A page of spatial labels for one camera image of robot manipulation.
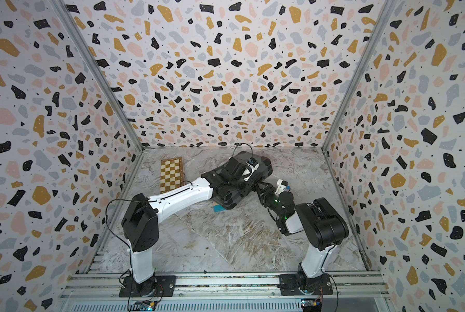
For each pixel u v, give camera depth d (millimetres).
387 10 716
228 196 856
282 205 723
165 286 733
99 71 860
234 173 660
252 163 750
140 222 474
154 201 500
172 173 1063
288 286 731
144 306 704
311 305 713
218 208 933
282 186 876
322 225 493
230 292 731
